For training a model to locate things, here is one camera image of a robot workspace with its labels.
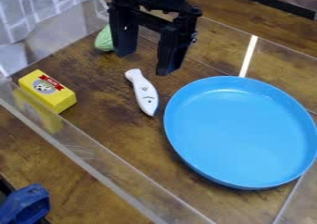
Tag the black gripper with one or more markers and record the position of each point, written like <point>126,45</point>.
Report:
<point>173,15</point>

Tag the white toy fish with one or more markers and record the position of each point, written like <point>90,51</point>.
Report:
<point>146,93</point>

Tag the blue round tray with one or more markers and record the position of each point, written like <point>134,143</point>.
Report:
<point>241,132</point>

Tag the green bumpy toy vegetable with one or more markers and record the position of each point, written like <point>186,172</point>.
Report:
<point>103,40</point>

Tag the white patterned curtain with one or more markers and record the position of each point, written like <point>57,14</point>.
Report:
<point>20,15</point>

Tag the yellow butter box toy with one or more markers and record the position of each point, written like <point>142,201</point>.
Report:
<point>55,95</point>

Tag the black baseboard strip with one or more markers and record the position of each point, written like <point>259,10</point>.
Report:
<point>289,8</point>

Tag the clear acrylic barrier wall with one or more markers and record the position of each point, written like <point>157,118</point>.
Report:
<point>142,192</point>

